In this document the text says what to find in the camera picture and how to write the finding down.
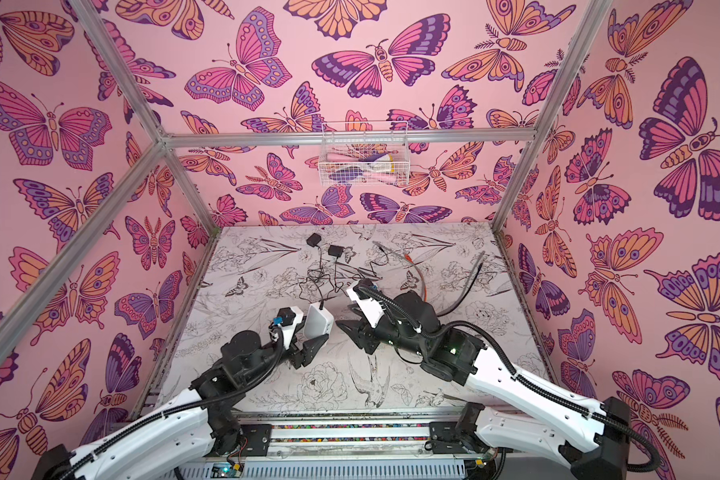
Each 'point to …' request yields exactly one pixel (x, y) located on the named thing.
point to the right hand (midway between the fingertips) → (345, 309)
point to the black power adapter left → (314, 239)
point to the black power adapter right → (335, 250)
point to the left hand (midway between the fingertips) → (319, 324)
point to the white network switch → (318, 322)
